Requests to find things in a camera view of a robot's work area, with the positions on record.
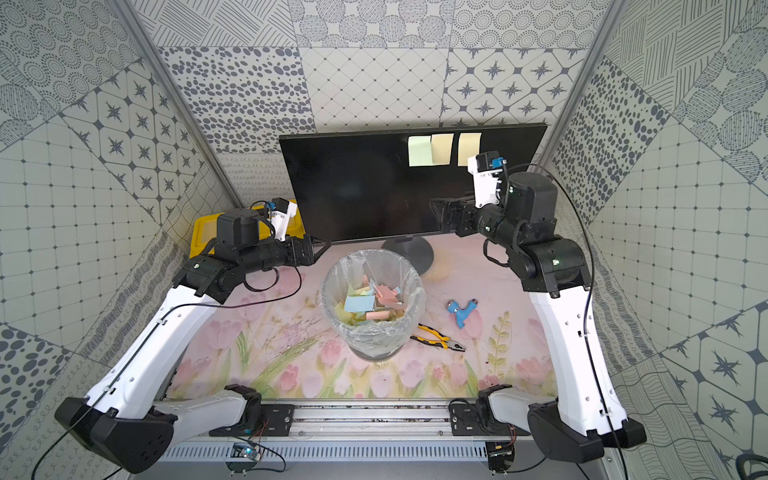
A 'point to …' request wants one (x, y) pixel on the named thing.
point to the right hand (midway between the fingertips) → (449, 204)
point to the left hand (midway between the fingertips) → (314, 234)
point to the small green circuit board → (244, 450)
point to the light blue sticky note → (359, 303)
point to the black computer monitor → (382, 184)
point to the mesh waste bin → (372, 358)
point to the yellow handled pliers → (442, 341)
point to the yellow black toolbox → (205, 229)
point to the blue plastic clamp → (461, 313)
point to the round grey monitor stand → (415, 249)
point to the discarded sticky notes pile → (388, 303)
